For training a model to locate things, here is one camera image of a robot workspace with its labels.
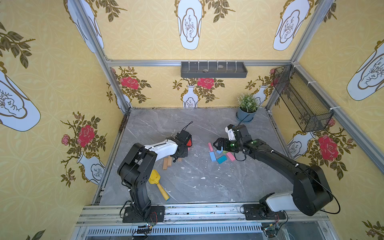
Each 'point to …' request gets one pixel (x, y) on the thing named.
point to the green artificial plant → (248, 103)
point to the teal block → (222, 159)
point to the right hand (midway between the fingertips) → (219, 146)
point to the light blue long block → (212, 156)
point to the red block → (189, 143)
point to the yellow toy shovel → (154, 178)
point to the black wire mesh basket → (310, 112)
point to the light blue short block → (220, 151)
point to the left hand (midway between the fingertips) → (183, 153)
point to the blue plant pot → (245, 116)
